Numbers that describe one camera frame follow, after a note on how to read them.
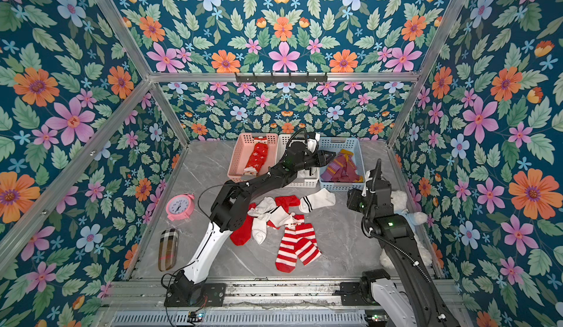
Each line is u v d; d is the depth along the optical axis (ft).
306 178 3.26
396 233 1.63
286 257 2.69
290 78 3.03
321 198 3.23
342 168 3.32
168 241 2.71
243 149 3.86
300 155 2.45
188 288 2.11
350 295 2.39
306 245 2.74
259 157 3.66
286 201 3.14
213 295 2.41
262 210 2.97
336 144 3.78
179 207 3.06
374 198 1.80
